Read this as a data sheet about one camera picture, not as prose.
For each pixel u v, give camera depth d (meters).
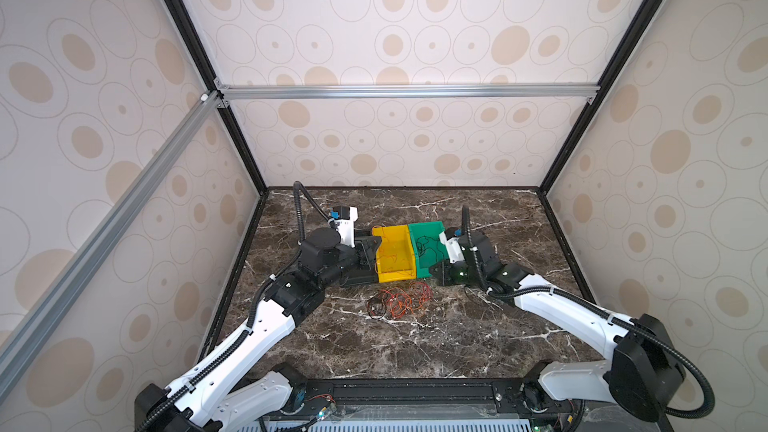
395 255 1.05
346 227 0.63
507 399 0.73
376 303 0.90
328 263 0.53
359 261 0.62
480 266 0.62
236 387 0.44
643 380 0.40
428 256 1.01
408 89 0.92
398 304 0.89
